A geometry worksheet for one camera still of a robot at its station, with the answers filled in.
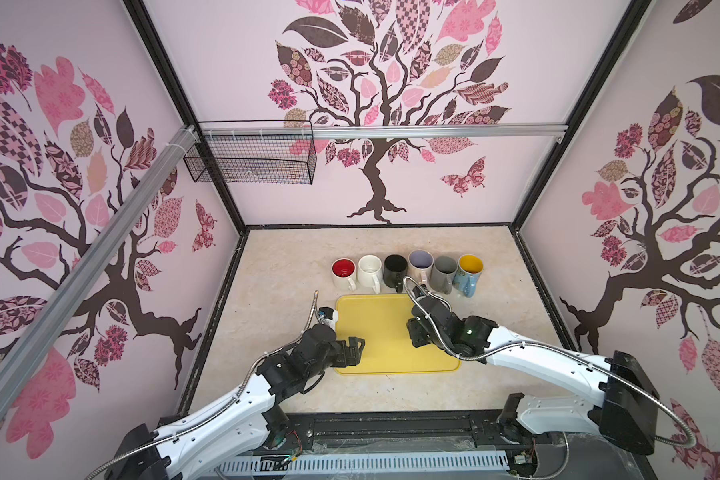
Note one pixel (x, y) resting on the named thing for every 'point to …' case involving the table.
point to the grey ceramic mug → (444, 269)
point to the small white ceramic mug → (343, 271)
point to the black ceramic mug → (394, 269)
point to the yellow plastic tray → (381, 319)
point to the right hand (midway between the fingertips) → (411, 320)
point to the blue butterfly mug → (467, 274)
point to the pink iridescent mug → (420, 266)
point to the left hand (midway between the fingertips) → (351, 348)
